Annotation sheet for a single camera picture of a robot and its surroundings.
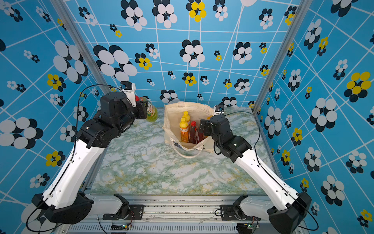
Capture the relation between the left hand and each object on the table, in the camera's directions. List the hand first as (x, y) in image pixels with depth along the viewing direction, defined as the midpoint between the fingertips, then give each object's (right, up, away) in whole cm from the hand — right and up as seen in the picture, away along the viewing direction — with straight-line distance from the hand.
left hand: (147, 100), depth 62 cm
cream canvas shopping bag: (+8, -4, +28) cm, 29 cm away
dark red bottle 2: (+25, -18, +29) cm, 43 cm away
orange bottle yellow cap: (+17, -6, +25) cm, 31 cm away
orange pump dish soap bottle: (+30, -7, +26) cm, 41 cm away
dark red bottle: (+20, -17, +28) cm, 39 cm away
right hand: (+30, -9, +10) cm, 32 cm away
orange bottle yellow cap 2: (+15, -15, +26) cm, 34 cm away
